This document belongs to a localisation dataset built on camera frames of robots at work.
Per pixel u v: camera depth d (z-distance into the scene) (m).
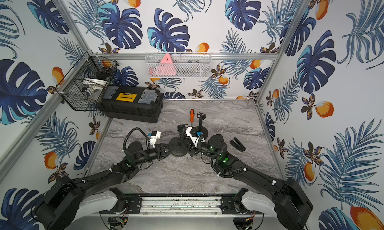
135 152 0.62
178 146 0.75
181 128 0.61
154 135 0.75
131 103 0.96
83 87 0.89
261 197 0.57
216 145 0.56
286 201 0.40
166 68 0.90
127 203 0.73
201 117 0.85
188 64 1.01
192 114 1.10
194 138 0.60
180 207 0.75
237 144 0.93
